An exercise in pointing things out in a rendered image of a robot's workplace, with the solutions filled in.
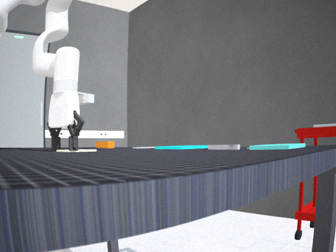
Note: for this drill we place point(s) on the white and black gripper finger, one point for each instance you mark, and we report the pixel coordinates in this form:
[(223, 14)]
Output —
[(74, 131), (55, 138)]

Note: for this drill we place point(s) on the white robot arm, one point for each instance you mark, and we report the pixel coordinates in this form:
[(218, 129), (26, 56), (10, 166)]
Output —
[(66, 60)]

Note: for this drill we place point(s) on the black work mat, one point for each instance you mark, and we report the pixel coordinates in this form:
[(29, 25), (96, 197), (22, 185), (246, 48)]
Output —
[(21, 170)]

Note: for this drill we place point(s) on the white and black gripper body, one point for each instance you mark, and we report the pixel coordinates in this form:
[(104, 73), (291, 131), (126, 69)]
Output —
[(61, 109)]

